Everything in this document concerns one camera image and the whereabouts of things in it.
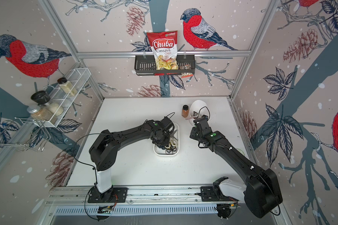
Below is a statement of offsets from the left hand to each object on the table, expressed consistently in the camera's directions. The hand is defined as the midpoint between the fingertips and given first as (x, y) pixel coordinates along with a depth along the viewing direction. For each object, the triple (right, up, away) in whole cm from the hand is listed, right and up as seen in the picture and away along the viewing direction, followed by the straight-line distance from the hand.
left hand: (169, 141), depth 88 cm
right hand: (+15, +7, -3) cm, 17 cm away
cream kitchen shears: (+2, -3, 0) cm, 4 cm away
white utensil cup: (+21, +21, +12) cm, 32 cm away
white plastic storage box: (-7, -7, +1) cm, 10 cm away
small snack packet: (+10, +43, +2) cm, 45 cm away
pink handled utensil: (+15, +15, +7) cm, 22 cm away
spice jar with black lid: (-55, +32, -12) cm, 64 cm away
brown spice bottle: (+11, +19, +14) cm, 26 cm away
